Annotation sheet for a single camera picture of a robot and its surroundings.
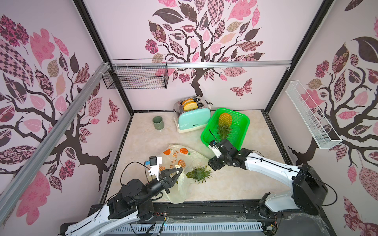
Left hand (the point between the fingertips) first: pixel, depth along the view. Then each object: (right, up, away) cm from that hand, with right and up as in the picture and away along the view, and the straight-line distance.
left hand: (182, 174), depth 61 cm
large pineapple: (+8, -7, +19) cm, 22 cm away
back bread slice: (+1, +38, +39) cm, 54 cm away
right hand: (+17, -1, +24) cm, 29 cm away
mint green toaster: (+6, +24, +39) cm, 46 cm away
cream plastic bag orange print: (-5, +3, +21) cm, 22 cm away
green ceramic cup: (-21, +22, +45) cm, 54 cm away
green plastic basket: (+40, +21, +48) cm, 66 cm away
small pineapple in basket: (+28, +22, +42) cm, 55 cm away
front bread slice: (+3, +34, +37) cm, 50 cm away
